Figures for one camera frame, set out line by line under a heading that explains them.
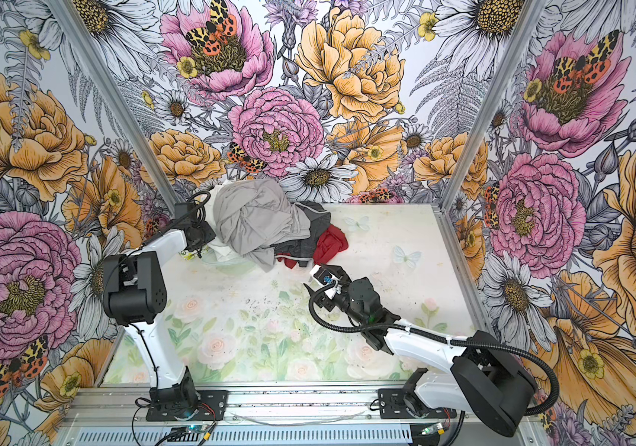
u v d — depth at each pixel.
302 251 1.02
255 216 1.04
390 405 0.74
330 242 1.08
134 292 0.54
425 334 0.52
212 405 0.74
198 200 0.91
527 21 0.73
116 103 0.88
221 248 1.02
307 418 0.73
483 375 0.42
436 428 0.71
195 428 0.71
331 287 0.65
